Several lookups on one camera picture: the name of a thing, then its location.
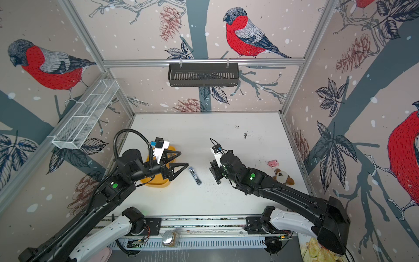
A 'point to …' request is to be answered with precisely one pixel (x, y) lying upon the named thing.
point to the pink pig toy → (273, 163)
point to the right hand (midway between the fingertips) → (210, 164)
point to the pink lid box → (102, 256)
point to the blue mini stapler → (193, 173)
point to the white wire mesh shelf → (79, 122)
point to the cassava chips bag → (312, 250)
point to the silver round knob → (169, 238)
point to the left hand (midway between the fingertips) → (182, 160)
